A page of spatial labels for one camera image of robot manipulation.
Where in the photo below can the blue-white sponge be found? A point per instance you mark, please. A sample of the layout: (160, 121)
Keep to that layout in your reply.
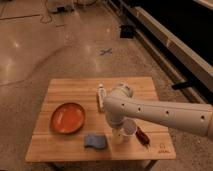
(95, 141)

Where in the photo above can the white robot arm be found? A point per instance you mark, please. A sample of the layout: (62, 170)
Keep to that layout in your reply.
(193, 118)

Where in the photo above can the white paper cup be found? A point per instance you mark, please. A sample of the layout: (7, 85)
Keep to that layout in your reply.
(129, 128)

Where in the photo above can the orange plate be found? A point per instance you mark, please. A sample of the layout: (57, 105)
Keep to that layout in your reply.
(67, 118)

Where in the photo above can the wooden table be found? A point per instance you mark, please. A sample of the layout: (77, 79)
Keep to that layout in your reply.
(48, 146)

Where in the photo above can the black box on floor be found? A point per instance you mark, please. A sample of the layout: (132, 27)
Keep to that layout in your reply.
(127, 31)

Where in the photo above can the white machine base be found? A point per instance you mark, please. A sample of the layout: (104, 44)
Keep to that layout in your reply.
(53, 6)

